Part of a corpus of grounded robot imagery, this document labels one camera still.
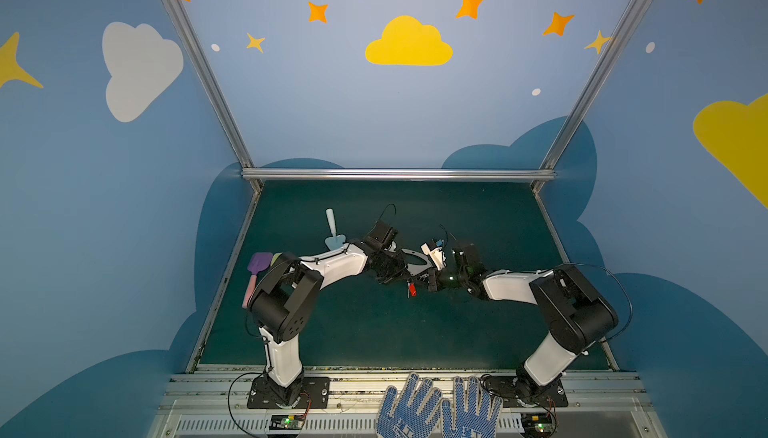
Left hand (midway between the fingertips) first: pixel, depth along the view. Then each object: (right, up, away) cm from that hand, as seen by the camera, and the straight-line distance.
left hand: (417, 274), depth 88 cm
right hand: (0, -1, +1) cm, 2 cm away
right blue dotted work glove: (+11, -31, -18) cm, 38 cm away
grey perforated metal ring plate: (0, +1, +3) cm, 4 cm away
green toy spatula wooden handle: (-48, +3, +13) cm, 50 cm away
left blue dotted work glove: (-4, -31, -18) cm, 36 cm away
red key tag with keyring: (-2, -5, +2) cm, 6 cm away
